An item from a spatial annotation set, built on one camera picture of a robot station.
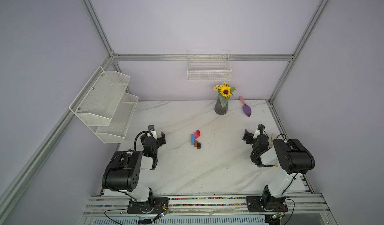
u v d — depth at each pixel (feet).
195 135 3.20
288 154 1.66
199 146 3.05
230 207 2.41
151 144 2.40
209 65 3.11
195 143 3.10
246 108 3.76
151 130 2.62
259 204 2.40
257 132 2.77
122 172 1.49
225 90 3.07
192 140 3.14
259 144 2.43
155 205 2.40
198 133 3.23
